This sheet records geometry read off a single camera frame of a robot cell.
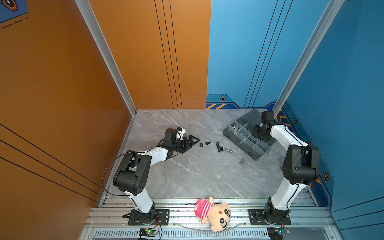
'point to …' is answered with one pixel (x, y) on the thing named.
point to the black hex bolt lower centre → (220, 150)
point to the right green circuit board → (277, 233)
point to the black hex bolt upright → (217, 144)
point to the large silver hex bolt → (228, 150)
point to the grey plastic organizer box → (240, 132)
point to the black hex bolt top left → (207, 143)
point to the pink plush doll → (218, 215)
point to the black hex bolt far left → (201, 145)
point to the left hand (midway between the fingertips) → (196, 142)
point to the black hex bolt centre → (219, 147)
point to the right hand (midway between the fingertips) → (253, 133)
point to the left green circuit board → (146, 232)
